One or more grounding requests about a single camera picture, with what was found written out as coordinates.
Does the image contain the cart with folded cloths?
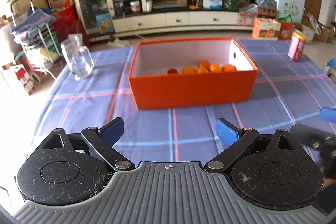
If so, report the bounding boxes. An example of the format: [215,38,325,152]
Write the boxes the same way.
[10,0,63,82]

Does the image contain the lone small orange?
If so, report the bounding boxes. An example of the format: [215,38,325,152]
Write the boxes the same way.
[222,64,237,72]

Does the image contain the red can yellow lid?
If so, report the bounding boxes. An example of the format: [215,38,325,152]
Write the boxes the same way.
[288,32,307,61]

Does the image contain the clear glass jar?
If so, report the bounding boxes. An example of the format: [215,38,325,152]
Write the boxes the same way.
[61,34,94,81]

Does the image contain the orange cardboard box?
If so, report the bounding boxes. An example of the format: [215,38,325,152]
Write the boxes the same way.
[128,38,259,110]

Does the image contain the blue plaid tablecloth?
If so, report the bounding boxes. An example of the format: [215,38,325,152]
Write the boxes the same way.
[33,40,335,163]

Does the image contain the white TV cabinet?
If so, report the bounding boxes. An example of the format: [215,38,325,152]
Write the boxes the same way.
[113,0,252,37]

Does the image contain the red cherry tomato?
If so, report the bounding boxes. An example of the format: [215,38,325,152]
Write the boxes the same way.
[167,68,178,75]

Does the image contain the small glass door cabinet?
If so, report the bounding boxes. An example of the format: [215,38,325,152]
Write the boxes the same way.
[74,0,114,35]

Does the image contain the large orange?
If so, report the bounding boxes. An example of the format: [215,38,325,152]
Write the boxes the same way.
[198,60,211,69]

